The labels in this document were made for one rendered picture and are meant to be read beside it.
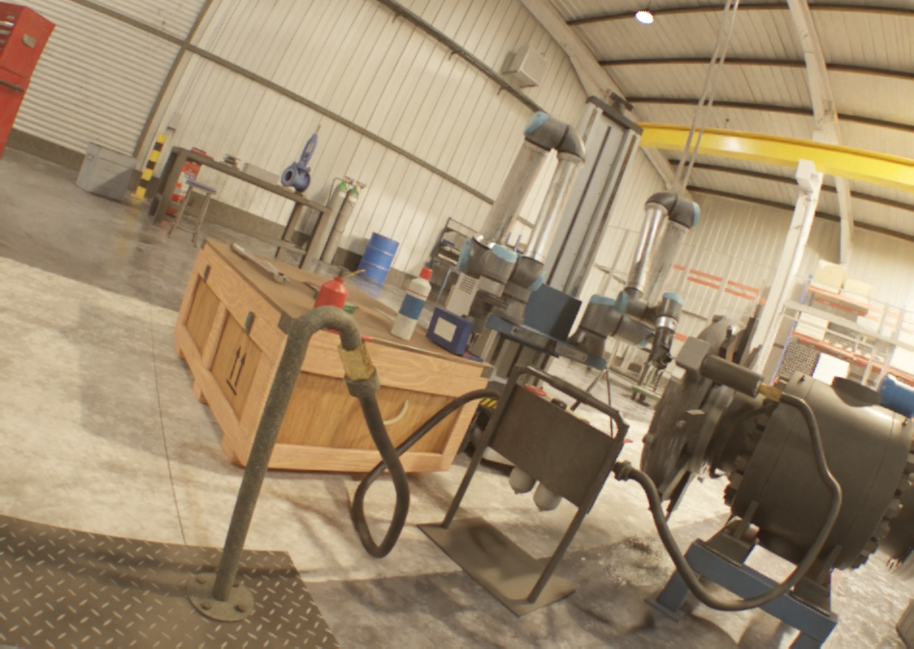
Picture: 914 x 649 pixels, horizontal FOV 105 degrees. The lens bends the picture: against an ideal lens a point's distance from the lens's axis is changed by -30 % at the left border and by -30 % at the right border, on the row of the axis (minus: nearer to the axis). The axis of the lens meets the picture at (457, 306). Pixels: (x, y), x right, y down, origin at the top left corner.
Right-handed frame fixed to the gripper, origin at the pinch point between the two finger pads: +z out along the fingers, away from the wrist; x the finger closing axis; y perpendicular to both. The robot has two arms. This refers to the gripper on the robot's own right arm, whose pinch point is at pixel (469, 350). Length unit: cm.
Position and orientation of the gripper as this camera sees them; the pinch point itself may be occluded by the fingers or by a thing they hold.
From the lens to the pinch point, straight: 169.0
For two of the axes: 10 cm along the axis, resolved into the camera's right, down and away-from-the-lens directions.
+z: -3.9, 9.2, 0.6
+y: -6.4, -3.1, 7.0
